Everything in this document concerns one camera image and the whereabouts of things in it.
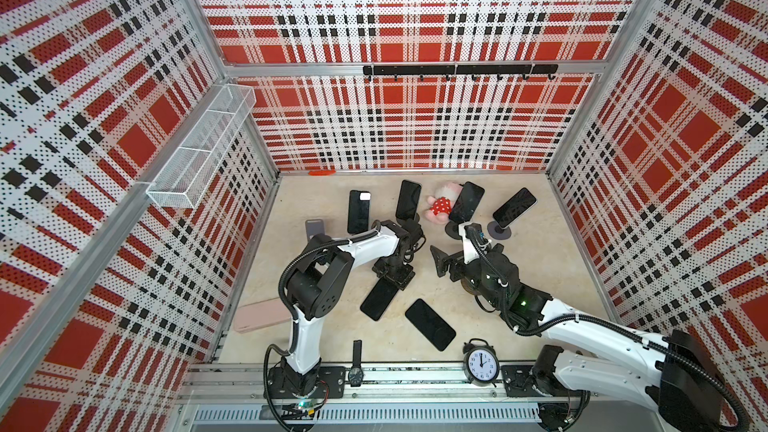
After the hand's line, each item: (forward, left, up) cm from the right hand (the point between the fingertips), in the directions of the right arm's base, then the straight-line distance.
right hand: (448, 244), depth 76 cm
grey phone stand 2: (+17, -21, -21) cm, 34 cm away
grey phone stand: (+13, +40, -11) cm, 44 cm away
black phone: (-7, +19, -19) cm, 28 cm away
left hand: (-3, +15, -20) cm, 25 cm away
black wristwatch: (-26, +24, -20) cm, 41 cm away
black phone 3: (+22, +10, -9) cm, 26 cm away
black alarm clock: (-24, -8, -18) cm, 31 cm away
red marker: (+49, +47, -22) cm, 71 cm away
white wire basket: (+24, +79, +2) cm, 83 cm away
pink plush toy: (+25, -2, -15) cm, 29 cm away
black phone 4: (+19, -26, -6) cm, 33 cm away
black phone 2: (+15, +26, -7) cm, 31 cm away
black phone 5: (-14, +4, -20) cm, 25 cm away
